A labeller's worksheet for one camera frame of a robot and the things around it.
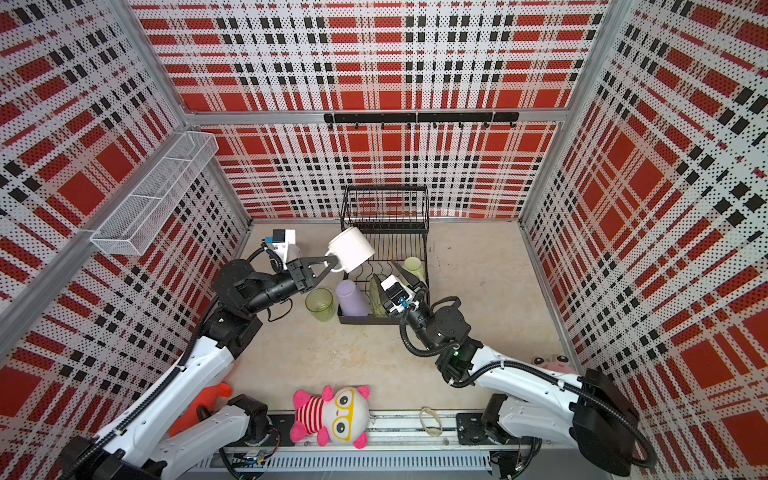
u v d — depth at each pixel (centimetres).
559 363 80
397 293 51
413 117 88
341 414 69
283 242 62
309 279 60
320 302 96
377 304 61
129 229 69
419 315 58
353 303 84
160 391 43
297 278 57
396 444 73
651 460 38
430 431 73
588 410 41
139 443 39
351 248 65
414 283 62
